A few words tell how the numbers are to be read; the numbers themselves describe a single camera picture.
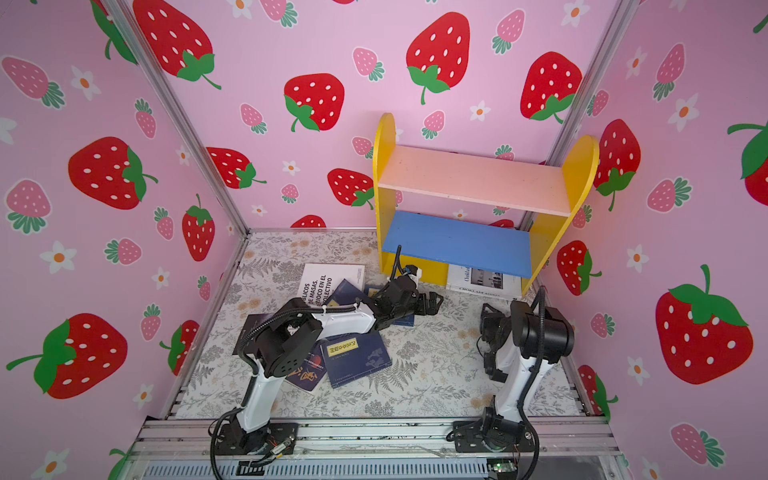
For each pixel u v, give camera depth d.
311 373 0.83
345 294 0.95
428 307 0.84
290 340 0.53
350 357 0.86
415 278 0.85
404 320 0.81
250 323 0.94
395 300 0.75
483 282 1.00
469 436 0.73
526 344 0.53
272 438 0.73
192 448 0.73
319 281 1.01
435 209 1.16
